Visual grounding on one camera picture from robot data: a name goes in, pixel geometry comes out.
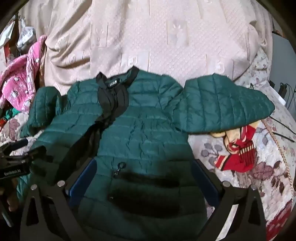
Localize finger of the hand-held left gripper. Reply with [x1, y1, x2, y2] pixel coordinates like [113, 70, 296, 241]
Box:
[22, 146, 47, 161]
[13, 138, 31, 151]

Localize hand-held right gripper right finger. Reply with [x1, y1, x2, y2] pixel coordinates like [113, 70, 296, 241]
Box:
[195, 159, 270, 241]

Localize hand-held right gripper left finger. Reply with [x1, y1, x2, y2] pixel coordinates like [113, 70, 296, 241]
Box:
[20, 159, 98, 241]

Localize green puffer jacket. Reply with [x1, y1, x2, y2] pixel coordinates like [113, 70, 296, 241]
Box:
[20, 66, 275, 241]

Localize person's left hand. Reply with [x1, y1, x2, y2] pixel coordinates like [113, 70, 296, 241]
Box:
[0, 186, 18, 210]

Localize green cloth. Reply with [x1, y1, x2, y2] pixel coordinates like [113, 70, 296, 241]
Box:
[0, 108, 22, 121]

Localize red patterned cloth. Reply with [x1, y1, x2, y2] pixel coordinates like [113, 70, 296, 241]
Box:
[210, 120, 258, 174]

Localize pink floral quilted garment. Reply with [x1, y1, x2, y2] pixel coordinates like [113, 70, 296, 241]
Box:
[0, 35, 48, 110]

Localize silver plastic bag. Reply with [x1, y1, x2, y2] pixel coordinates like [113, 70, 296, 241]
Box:
[17, 20, 38, 51]

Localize white plastic bag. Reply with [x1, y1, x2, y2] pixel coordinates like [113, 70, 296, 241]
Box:
[0, 21, 16, 49]

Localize white appliance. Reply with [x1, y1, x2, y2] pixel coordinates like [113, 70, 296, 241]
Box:
[271, 30, 296, 88]

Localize beige embossed blanket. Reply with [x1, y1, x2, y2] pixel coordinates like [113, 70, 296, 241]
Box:
[18, 0, 273, 93]

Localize black cable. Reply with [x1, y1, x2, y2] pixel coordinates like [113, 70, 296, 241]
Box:
[268, 116, 296, 143]

